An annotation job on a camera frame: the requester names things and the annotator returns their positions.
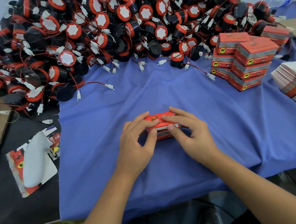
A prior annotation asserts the person's right hand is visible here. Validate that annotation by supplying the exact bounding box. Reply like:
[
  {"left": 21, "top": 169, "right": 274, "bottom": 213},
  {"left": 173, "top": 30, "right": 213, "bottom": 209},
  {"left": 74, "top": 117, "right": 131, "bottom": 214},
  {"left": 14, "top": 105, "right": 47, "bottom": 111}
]
[{"left": 160, "top": 100, "right": 224, "bottom": 174}]

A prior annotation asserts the person's right forearm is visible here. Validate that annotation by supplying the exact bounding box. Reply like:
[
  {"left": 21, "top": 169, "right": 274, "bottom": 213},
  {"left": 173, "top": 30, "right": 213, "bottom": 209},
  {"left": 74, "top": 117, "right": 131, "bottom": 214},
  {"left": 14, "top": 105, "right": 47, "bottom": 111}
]
[{"left": 201, "top": 141, "right": 296, "bottom": 224}]

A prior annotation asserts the pile of black red buzzers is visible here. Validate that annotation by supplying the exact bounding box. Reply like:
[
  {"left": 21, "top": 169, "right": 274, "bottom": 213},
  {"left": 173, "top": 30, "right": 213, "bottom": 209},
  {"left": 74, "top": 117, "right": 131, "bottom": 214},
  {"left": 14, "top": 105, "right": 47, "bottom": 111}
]
[{"left": 0, "top": 0, "right": 296, "bottom": 112}]

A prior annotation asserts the person's left hand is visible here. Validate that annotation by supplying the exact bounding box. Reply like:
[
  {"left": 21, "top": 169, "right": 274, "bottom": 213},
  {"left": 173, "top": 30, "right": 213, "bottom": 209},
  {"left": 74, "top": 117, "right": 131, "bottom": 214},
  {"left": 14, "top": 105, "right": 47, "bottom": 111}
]
[{"left": 107, "top": 111, "right": 165, "bottom": 184}]

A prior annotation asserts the blue table cloth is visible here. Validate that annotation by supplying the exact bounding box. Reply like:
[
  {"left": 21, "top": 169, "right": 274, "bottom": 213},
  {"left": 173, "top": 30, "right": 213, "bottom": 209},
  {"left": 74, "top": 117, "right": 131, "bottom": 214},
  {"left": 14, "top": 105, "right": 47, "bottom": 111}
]
[{"left": 33, "top": 0, "right": 296, "bottom": 224}]

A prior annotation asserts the person's left forearm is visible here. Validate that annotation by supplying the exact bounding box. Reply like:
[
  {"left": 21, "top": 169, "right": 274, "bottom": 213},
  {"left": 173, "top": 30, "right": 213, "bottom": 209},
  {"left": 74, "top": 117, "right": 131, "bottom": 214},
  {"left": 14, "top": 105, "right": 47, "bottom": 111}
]
[{"left": 50, "top": 170, "right": 146, "bottom": 224}]

